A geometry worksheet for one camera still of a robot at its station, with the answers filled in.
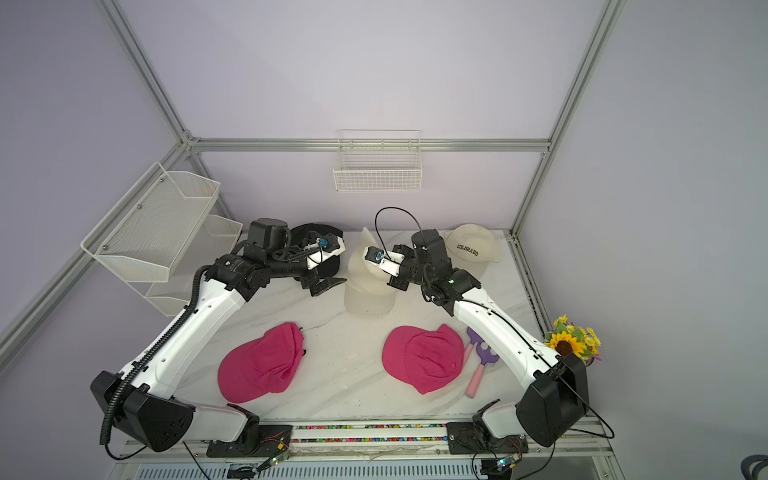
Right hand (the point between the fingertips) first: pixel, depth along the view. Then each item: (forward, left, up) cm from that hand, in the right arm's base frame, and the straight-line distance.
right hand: (383, 260), depth 77 cm
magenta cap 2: (-17, -11, -24) cm, 32 cm away
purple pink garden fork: (-10, -27, -27) cm, 39 cm away
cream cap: (+1, +6, -6) cm, 9 cm away
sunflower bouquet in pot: (-22, -40, -1) cm, 45 cm away
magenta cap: (-17, +37, -26) cm, 48 cm away
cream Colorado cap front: (+4, +6, -25) cm, 26 cm away
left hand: (-3, +13, +2) cm, 13 cm away
